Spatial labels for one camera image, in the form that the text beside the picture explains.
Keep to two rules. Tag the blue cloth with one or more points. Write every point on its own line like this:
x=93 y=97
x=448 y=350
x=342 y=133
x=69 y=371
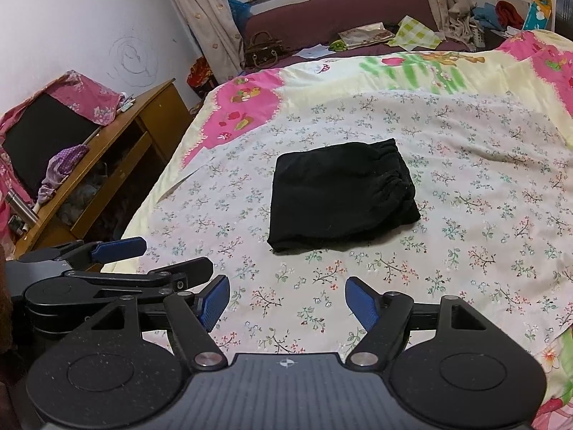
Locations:
x=485 y=15

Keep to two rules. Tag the green checked cloth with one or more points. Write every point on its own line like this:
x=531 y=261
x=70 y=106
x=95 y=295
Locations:
x=414 y=33

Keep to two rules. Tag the small green packet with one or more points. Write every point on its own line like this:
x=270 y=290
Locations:
x=339 y=45

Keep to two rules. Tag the pink floral cloth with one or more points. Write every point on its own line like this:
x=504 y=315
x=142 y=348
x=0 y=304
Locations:
x=85 y=89

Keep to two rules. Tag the purple cloth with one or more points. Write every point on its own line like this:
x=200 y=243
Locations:
x=62 y=161

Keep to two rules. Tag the red patterned bag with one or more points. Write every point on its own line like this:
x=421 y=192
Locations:
x=201 y=76

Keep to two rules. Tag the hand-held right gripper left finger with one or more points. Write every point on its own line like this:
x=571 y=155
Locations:
x=215 y=302

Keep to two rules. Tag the pink yellow cartoon quilt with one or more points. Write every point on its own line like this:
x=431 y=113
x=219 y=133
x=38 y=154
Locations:
x=250 y=98

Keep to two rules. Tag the white papers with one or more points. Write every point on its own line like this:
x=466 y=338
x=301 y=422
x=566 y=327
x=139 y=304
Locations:
x=315 y=51

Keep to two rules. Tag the black pants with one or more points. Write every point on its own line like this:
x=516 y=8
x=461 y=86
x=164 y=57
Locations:
x=340 y=192

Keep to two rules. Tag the dark wooden furniture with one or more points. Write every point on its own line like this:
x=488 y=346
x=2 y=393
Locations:
x=565 y=9

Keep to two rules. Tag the maroon window seat cushion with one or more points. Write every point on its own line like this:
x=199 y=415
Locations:
x=313 y=18

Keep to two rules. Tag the white floral bed sheet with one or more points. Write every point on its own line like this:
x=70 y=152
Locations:
x=447 y=233

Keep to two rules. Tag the teal orange cartoon bag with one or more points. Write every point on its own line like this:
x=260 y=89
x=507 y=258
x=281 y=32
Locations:
x=537 y=9

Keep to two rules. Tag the wooden side cabinet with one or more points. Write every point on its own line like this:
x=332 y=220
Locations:
x=156 y=107

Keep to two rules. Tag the black monitor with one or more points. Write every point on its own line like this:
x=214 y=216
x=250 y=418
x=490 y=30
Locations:
x=49 y=139

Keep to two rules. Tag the brown handbag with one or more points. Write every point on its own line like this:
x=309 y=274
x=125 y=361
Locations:
x=264 y=51

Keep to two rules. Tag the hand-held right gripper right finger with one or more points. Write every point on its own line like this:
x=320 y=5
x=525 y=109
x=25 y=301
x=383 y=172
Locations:
x=362 y=302

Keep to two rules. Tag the metal thermos flask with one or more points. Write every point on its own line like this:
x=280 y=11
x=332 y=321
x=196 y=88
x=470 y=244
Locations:
x=22 y=206

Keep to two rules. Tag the blue plastic bag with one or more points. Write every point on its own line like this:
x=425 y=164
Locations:
x=239 y=13

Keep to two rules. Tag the shiny gold paper bag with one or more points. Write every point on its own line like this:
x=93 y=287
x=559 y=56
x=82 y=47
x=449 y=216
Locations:
x=365 y=35

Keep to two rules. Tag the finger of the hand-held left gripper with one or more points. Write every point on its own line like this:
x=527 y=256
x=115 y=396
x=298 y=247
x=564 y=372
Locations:
x=121 y=247
x=179 y=275

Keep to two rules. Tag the red cloth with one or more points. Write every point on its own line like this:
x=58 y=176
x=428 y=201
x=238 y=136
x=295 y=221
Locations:
x=509 y=13

